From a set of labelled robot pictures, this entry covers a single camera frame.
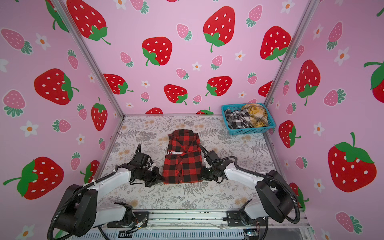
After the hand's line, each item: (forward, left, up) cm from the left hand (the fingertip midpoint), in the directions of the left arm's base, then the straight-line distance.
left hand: (165, 178), depth 84 cm
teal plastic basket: (+34, -47, +2) cm, 58 cm away
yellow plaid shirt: (+44, -63, +6) cm, 77 cm away
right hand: (+1, -19, 0) cm, 19 cm away
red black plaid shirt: (+10, -9, 0) cm, 14 cm away
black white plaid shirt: (+42, -47, +6) cm, 64 cm away
